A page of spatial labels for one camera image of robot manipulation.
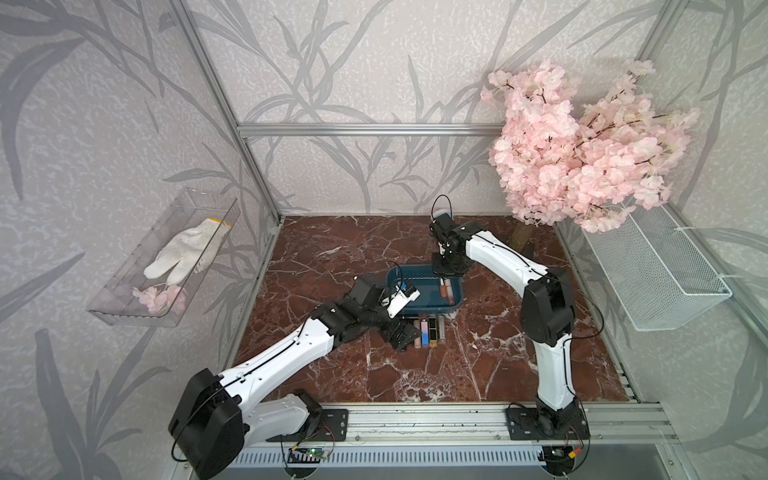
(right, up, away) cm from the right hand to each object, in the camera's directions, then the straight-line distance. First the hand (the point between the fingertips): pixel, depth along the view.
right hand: (439, 271), depth 94 cm
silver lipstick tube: (0, -17, -5) cm, 17 cm away
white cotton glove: (-60, +7, -26) cm, 66 cm away
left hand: (-10, -11, -17) cm, 22 cm away
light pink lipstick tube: (+2, -6, +4) cm, 8 cm away
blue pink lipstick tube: (-5, -18, -6) cm, 19 cm away
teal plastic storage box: (0, -8, +4) cm, 9 cm away
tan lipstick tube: (-7, -19, -7) cm, 22 cm away
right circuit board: (+26, -43, -23) cm, 55 cm away
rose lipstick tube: (+3, -4, +6) cm, 8 cm away
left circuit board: (-35, -42, -23) cm, 59 cm away
